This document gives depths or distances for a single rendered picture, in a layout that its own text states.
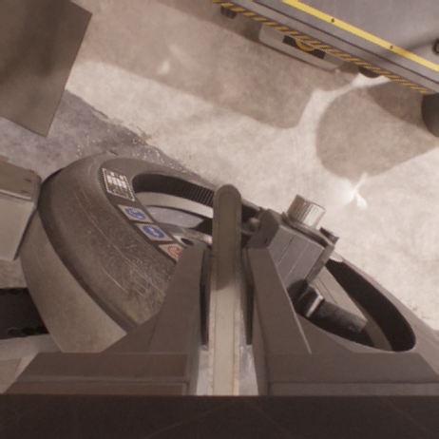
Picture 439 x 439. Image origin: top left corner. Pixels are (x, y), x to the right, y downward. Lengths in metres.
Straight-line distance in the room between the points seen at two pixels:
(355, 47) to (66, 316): 0.83
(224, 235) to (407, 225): 1.33
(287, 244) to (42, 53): 1.05
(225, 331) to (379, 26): 0.87
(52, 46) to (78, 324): 1.04
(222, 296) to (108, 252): 0.17
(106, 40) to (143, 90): 0.18
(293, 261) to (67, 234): 0.25
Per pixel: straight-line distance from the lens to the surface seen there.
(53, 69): 1.24
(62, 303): 0.32
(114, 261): 0.30
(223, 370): 0.19
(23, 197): 0.41
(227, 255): 0.15
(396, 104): 1.34
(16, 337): 0.37
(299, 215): 0.41
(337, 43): 0.91
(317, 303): 0.40
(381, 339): 0.68
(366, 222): 1.37
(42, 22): 1.27
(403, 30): 0.98
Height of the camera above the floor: 1.15
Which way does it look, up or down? 73 degrees down
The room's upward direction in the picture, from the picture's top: 168 degrees clockwise
